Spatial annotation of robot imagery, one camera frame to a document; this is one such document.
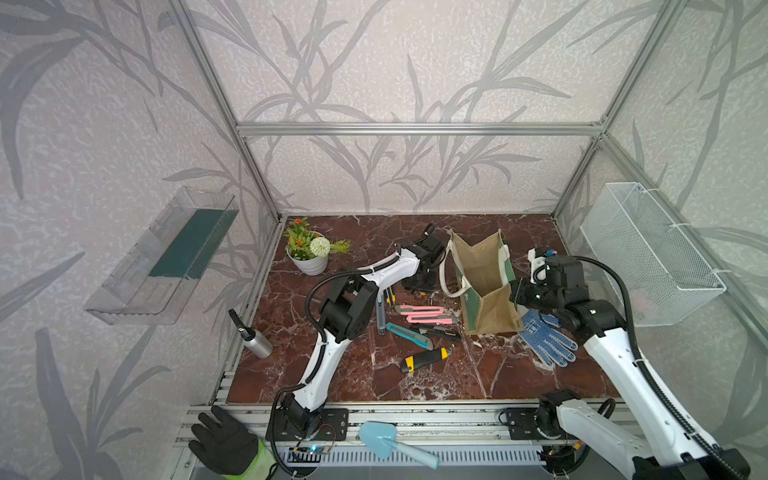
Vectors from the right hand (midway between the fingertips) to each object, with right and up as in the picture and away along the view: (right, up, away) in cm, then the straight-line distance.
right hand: (507, 282), depth 77 cm
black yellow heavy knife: (-24, -23, +5) cm, 34 cm away
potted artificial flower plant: (-57, +8, +14) cm, 59 cm away
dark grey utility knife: (-16, -17, +11) cm, 26 cm away
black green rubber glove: (-69, -38, -8) cm, 79 cm away
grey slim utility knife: (-34, -12, +15) cm, 39 cm away
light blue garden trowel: (-33, -37, -6) cm, 50 cm away
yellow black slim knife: (-32, -7, +19) cm, 37 cm away
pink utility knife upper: (-23, -11, +16) cm, 30 cm away
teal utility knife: (-25, -18, +11) cm, 33 cm away
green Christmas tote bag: (-4, -5, +1) cm, 7 cm away
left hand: (-20, -5, +21) cm, 29 cm away
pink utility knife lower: (-19, -14, +14) cm, 28 cm away
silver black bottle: (-67, -16, +1) cm, 69 cm away
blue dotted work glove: (+14, -17, +11) cm, 25 cm away
